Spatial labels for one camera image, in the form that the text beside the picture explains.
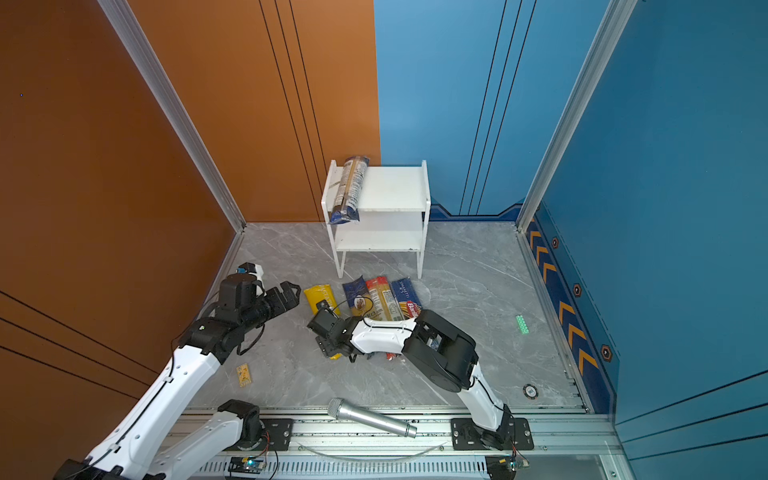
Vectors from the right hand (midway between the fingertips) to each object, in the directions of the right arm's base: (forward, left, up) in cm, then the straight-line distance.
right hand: (332, 339), depth 91 cm
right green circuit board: (-32, -44, -1) cm, 54 cm away
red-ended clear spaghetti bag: (+10, -16, +4) cm, 19 cm away
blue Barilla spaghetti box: (+15, -23, +4) cm, 28 cm away
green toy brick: (+4, -59, +1) cm, 59 cm away
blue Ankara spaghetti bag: (+13, -7, +4) cm, 15 cm away
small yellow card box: (-11, +22, +2) cm, 25 cm away
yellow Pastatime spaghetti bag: (+14, +6, +4) cm, 16 cm away
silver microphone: (-20, -6, +3) cm, 21 cm away
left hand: (+5, +8, +20) cm, 22 cm away
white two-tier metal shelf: (+22, -20, +34) cm, 45 cm away
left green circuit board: (-31, +16, -1) cm, 35 cm away
